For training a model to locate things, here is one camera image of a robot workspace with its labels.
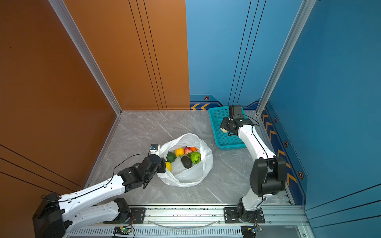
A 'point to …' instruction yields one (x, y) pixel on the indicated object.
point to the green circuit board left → (122, 230)
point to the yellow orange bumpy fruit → (179, 151)
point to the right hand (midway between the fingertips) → (225, 124)
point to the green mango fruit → (171, 156)
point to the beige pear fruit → (223, 130)
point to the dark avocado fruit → (186, 161)
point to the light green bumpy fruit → (195, 157)
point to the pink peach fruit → (187, 149)
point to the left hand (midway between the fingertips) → (166, 157)
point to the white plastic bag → (178, 176)
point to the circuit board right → (255, 229)
